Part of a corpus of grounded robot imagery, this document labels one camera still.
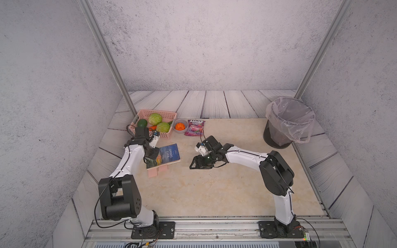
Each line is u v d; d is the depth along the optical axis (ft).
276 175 1.67
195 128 3.75
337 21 2.45
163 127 3.52
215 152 2.43
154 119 3.67
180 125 3.55
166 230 2.39
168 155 3.25
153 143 2.66
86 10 2.30
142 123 3.76
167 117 3.90
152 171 3.07
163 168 3.07
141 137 2.25
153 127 3.65
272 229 2.38
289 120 3.32
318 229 2.43
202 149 2.77
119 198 1.42
